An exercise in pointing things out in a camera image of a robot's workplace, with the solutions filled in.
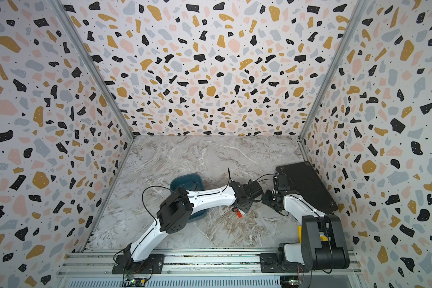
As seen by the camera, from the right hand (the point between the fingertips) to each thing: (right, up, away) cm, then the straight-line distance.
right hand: (266, 199), depth 92 cm
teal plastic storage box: (-39, +9, +1) cm, 40 cm away
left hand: (-10, -2, -2) cm, 11 cm away
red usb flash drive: (-14, -6, -4) cm, 16 cm away
